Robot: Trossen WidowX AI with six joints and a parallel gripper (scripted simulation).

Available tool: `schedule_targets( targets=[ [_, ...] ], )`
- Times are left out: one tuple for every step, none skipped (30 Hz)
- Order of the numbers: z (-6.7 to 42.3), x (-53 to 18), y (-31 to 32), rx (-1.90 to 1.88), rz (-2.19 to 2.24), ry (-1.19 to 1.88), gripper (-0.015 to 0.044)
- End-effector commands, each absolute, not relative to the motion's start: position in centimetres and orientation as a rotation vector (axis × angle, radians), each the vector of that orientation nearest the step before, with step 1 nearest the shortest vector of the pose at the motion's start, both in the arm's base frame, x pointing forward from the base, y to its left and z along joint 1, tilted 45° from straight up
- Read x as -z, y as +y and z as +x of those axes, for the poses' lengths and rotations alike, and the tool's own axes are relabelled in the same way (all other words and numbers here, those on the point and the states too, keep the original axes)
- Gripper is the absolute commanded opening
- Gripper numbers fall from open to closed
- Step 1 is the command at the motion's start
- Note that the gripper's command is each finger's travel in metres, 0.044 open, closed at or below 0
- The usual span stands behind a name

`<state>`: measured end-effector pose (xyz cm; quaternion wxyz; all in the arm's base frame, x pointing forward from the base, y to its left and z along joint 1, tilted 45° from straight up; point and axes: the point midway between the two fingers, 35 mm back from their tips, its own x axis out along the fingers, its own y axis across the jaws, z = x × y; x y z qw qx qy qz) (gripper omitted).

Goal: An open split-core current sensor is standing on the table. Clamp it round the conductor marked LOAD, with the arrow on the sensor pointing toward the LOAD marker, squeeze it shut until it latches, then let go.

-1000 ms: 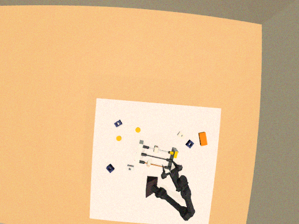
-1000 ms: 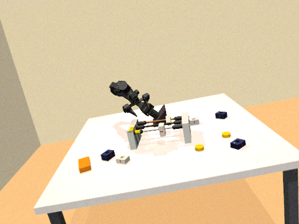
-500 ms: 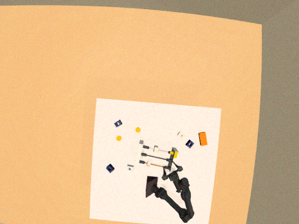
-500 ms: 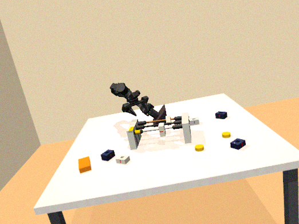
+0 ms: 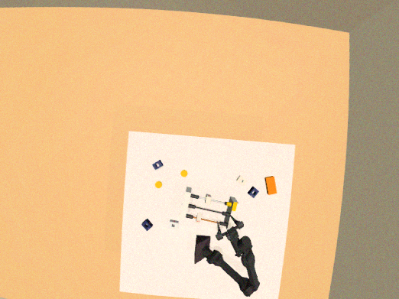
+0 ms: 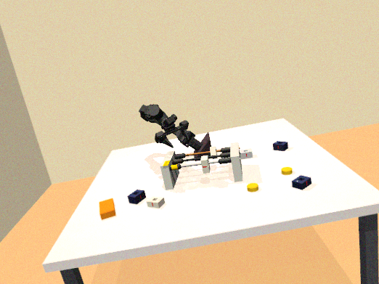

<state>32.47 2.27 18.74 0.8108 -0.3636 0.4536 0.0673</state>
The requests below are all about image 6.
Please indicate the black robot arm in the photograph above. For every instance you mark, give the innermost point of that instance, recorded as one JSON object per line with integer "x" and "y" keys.
{"x": 154, "y": 114}

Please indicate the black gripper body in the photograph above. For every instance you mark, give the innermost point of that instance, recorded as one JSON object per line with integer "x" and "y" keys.
{"x": 170, "y": 129}

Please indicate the yellow flat disc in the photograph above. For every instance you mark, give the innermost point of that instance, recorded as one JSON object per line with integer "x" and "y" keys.
{"x": 287, "y": 171}
{"x": 253, "y": 187}

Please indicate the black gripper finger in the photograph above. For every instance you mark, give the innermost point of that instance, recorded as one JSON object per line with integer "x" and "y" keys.
{"x": 184, "y": 132}
{"x": 164, "y": 140}

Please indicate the orange block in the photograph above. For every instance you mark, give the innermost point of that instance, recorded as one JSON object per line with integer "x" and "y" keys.
{"x": 107, "y": 208}

